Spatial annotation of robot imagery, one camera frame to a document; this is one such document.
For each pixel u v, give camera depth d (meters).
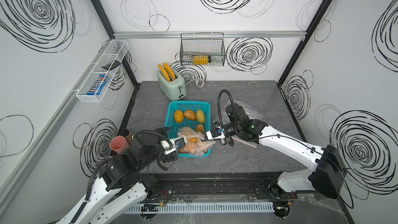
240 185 0.77
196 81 1.20
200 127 0.91
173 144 0.51
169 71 1.01
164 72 0.98
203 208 0.96
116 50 0.92
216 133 0.55
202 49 0.99
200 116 0.96
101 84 0.68
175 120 0.95
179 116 0.96
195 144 0.74
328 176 0.39
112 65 0.77
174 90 1.01
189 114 0.96
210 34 0.91
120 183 0.42
